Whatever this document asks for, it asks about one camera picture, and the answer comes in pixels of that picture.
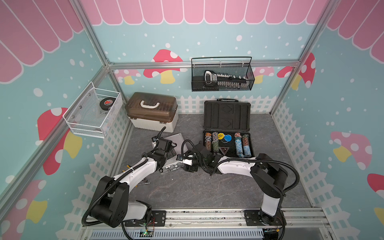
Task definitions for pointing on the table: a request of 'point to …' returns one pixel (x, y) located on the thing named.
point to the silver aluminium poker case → (172, 164)
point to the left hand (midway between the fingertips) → (166, 154)
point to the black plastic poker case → (227, 124)
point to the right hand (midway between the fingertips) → (183, 159)
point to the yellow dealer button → (221, 136)
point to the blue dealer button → (228, 138)
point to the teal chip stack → (238, 144)
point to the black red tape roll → (106, 103)
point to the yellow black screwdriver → (143, 182)
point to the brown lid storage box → (153, 111)
